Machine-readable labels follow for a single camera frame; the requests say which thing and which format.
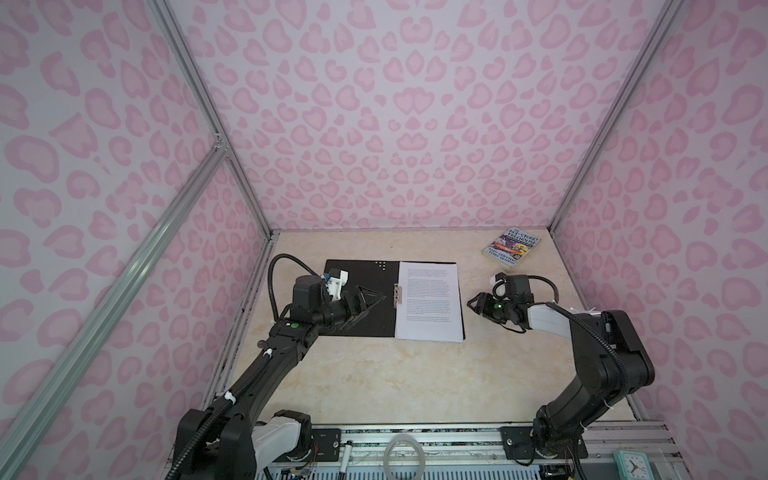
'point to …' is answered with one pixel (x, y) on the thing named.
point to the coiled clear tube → (394, 440)
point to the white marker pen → (345, 460)
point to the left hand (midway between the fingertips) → (376, 300)
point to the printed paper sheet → (431, 303)
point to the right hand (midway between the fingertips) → (475, 303)
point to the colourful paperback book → (512, 246)
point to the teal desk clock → (632, 465)
